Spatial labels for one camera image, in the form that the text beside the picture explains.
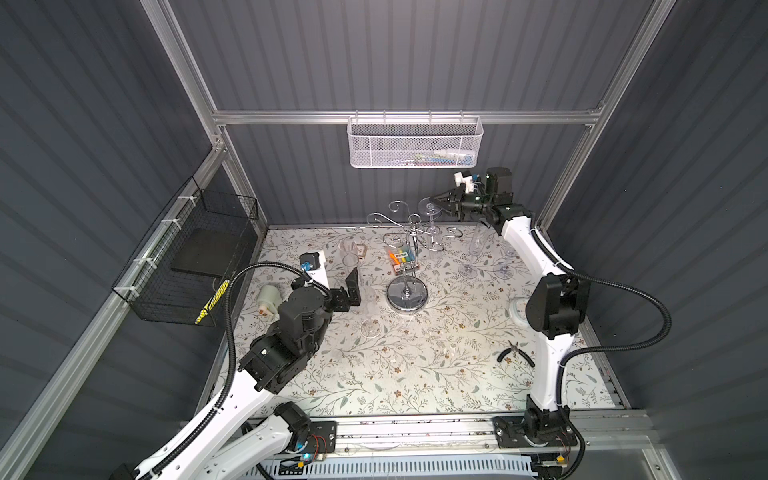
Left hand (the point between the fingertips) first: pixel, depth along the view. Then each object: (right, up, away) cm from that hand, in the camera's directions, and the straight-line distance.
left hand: (337, 271), depth 67 cm
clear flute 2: (+41, +9, +29) cm, 51 cm away
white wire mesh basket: (+20, +51, +57) cm, 79 cm away
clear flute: (+23, +18, +17) cm, 34 cm away
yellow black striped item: (-29, -7, +2) cm, 30 cm away
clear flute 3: (+6, -19, +24) cm, 31 cm away
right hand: (+24, +19, +17) cm, 35 cm away
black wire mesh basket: (-37, +2, +4) cm, 37 cm away
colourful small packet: (+17, +1, +47) cm, 50 cm away
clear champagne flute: (-4, +7, +45) cm, 45 cm away
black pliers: (+50, -24, +20) cm, 59 cm away
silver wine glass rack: (+18, -9, +31) cm, 37 cm away
